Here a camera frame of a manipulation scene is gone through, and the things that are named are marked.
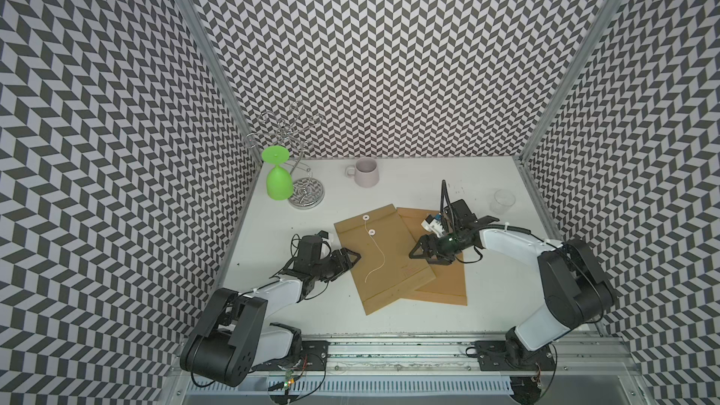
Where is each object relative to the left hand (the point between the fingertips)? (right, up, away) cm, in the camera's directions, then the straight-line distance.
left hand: (355, 262), depth 88 cm
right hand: (+20, +1, -4) cm, 20 cm away
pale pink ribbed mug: (+3, +29, +19) cm, 35 cm away
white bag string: (+6, +5, +9) cm, 12 cm away
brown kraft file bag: (+28, -4, -6) cm, 29 cm away
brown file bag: (+10, -2, -1) cm, 10 cm away
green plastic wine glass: (-22, +25, -5) cm, 34 cm away
